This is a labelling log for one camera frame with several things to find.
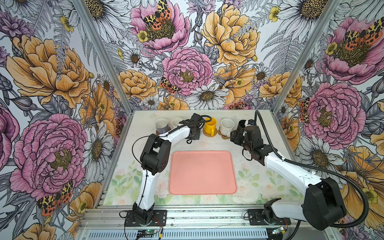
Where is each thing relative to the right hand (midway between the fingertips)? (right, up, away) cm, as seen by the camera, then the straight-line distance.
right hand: (235, 138), depth 87 cm
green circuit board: (-45, -42, -15) cm, 64 cm away
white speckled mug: (-1, +7, +19) cm, 20 cm away
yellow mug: (-13, +6, +14) cm, 20 cm away
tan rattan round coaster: (-14, +1, +18) cm, 23 cm away
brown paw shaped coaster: (-4, -1, +19) cm, 19 cm away
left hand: (-25, -1, +14) cm, 29 cm away
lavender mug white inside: (-46, +7, +17) cm, 49 cm away
